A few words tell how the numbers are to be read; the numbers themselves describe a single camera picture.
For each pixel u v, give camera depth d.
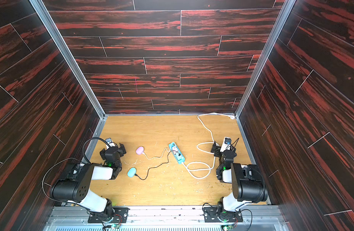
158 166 0.91
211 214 0.73
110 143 0.79
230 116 1.17
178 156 0.88
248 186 0.45
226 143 0.77
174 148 0.90
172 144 0.99
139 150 0.98
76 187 0.45
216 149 0.83
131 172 0.88
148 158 0.95
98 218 0.68
